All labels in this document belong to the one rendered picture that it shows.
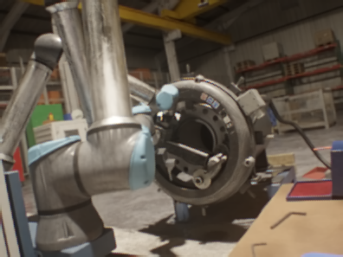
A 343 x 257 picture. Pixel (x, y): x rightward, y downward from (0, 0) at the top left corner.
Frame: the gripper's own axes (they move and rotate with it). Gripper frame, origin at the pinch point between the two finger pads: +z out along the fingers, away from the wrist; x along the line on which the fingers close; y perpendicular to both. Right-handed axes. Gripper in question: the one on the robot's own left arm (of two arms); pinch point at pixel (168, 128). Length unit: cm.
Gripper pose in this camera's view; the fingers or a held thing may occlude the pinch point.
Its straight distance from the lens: 178.0
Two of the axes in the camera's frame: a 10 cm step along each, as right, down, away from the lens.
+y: 2.8, -7.5, 6.1
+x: -9.6, -2.2, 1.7
